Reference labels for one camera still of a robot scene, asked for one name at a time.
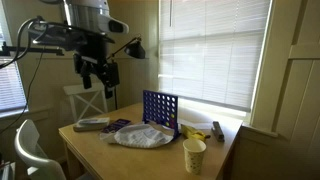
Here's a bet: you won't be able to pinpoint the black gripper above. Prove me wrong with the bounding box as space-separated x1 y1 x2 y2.
73 54 120 99

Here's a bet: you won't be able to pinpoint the white towel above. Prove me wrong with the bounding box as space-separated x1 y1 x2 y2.
100 124 173 149

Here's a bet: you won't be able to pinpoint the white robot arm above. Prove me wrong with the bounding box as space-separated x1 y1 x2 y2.
28 0 129 98

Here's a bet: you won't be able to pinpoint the white wooden chair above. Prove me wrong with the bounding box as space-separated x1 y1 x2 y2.
63 83 108 122

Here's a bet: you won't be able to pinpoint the grey flat box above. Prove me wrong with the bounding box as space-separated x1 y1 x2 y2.
73 117 110 132

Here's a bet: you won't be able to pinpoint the purple book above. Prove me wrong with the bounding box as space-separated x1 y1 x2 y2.
102 119 131 133

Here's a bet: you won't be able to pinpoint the black desk lamp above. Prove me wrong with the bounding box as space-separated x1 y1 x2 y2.
107 35 146 59

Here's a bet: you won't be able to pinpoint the blue connect four grid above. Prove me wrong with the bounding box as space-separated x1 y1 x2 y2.
142 90 179 138

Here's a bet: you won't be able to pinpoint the small side window blinds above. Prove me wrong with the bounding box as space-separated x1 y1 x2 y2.
0 19 28 113

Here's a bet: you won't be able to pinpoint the yellow banana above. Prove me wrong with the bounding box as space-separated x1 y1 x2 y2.
181 125 210 142

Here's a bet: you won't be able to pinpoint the white plastic chair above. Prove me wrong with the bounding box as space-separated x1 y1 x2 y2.
14 119 66 180

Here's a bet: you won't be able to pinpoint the white dotted paper cup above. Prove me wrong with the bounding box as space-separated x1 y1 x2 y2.
183 138 206 175

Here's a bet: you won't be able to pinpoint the white window blinds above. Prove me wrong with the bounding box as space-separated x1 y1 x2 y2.
158 0 271 112

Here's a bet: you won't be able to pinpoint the grey stapler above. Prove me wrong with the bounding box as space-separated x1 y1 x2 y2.
213 121 224 142

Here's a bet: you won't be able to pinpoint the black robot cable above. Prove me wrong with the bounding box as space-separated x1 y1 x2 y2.
0 15 48 134

